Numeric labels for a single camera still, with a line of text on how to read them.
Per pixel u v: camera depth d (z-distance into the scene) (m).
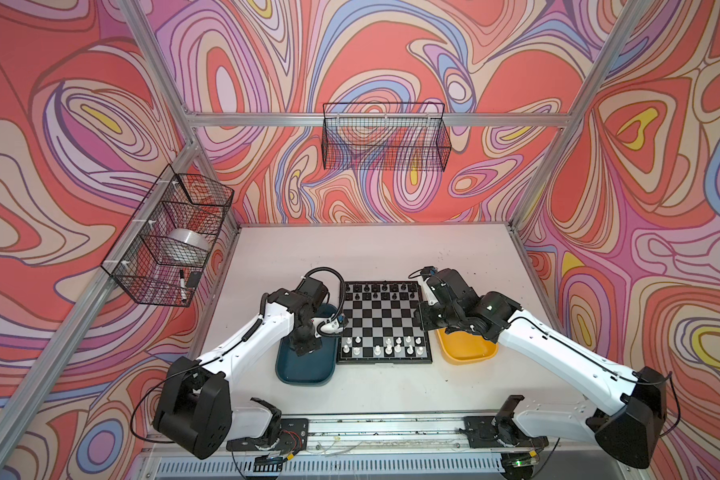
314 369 0.80
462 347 0.83
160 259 0.76
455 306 0.56
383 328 0.91
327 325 0.73
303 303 0.59
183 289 0.72
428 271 0.69
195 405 0.40
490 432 0.73
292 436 0.72
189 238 0.74
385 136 0.97
